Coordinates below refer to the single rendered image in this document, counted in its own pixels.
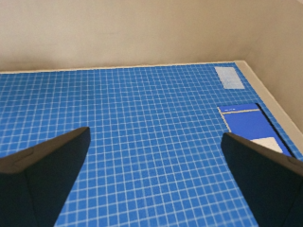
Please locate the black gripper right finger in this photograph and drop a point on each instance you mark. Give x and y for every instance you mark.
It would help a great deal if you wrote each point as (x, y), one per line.
(271, 182)

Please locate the blue work mat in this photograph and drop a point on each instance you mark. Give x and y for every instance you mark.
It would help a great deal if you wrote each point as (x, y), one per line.
(155, 157)

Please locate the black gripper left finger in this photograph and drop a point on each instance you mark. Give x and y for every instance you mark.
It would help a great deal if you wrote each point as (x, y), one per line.
(35, 182)

